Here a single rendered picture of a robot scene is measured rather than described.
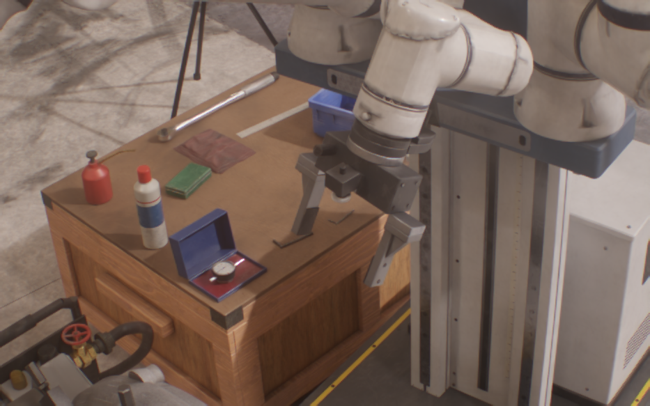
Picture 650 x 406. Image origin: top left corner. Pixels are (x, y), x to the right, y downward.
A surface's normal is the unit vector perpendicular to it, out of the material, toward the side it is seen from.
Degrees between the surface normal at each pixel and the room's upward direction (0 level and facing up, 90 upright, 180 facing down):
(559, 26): 87
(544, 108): 68
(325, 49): 77
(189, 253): 81
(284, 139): 0
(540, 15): 90
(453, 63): 87
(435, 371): 90
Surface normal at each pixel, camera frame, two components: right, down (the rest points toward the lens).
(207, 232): 0.70, 0.24
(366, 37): 0.49, 0.13
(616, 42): -0.79, 0.50
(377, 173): -0.64, 0.09
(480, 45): 0.58, -0.24
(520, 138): -0.59, 0.49
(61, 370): 0.23, -0.61
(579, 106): -0.02, 0.23
